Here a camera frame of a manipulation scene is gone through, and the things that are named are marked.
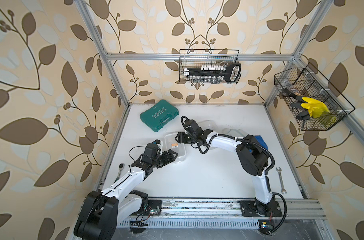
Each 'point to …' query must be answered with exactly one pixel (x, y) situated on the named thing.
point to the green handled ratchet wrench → (121, 166)
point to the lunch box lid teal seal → (234, 132)
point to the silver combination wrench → (283, 190)
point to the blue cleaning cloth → (261, 141)
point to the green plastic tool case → (160, 115)
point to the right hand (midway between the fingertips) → (178, 138)
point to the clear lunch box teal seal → (209, 124)
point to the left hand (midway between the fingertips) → (172, 155)
